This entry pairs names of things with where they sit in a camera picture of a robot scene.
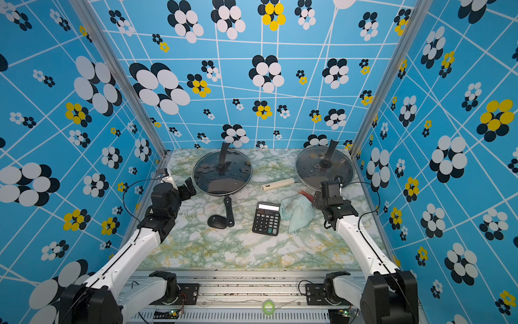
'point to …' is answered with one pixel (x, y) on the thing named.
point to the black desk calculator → (266, 219)
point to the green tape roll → (268, 307)
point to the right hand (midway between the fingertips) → (333, 198)
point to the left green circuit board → (172, 314)
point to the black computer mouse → (217, 221)
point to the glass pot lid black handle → (326, 163)
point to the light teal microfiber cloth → (297, 210)
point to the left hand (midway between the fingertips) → (182, 179)
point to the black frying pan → (228, 203)
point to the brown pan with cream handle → (316, 165)
